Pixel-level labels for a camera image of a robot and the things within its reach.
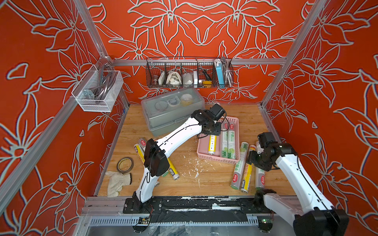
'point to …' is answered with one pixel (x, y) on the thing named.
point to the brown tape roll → (125, 164)
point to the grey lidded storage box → (165, 113)
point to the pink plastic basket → (202, 151)
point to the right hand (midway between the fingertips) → (249, 162)
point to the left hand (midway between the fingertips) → (217, 129)
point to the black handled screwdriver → (204, 73)
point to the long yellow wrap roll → (247, 173)
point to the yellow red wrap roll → (173, 170)
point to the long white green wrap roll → (238, 167)
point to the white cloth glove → (116, 181)
